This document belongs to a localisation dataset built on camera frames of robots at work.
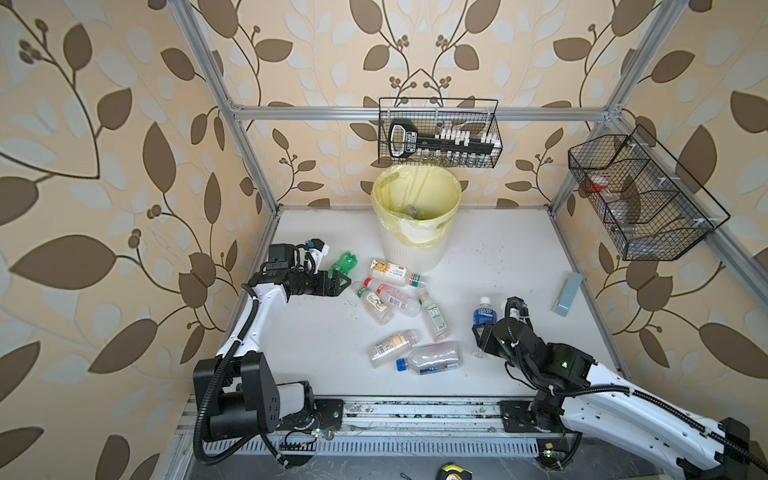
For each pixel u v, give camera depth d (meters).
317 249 0.76
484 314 0.78
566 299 0.91
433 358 0.82
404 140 0.84
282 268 0.66
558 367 0.53
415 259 1.02
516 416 0.73
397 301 0.90
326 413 0.74
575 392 0.50
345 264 0.99
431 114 0.90
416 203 1.05
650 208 0.73
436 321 0.85
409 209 1.05
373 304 0.88
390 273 0.96
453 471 0.65
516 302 0.71
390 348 0.81
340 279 0.76
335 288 0.74
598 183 0.81
